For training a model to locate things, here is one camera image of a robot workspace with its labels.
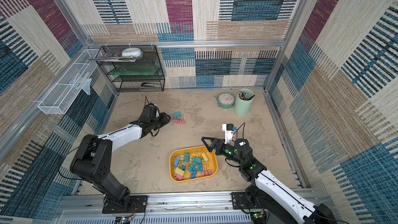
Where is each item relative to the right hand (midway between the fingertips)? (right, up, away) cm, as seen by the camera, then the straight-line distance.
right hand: (206, 138), depth 74 cm
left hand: (-22, +8, +20) cm, 31 cm away
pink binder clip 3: (0, -19, +6) cm, 20 cm away
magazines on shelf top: (-52, +44, +18) cm, 70 cm away
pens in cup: (+23, +21, +20) cm, 37 cm away
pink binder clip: (-15, +5, +28) cm, 32 cm away
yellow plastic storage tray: (-7, -15, +9) cm, 19 cm away
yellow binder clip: (0, -12, +11) cm, 16 cm away
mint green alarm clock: (+15, +19, +37) cm, 44 cm away
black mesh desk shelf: (-45, +39, +25) cm, 65 cm away
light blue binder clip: (-16, -14, +10) cm, 24 cm away
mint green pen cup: (+23, +18, +20) cm, 35 cm away
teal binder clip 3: (-4, -14, +9) cm, 17 cm away
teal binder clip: (-10, -12, +10) cm, 19 cm away
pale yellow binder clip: (-13, -17, +3) cm, 22 cm away
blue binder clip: (-6, -20, +7) cm, 22 cm away
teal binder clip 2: (-19, +9, +31) cm, 37 cm away
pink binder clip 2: (-13, -20, +4) cm, 24 cm away
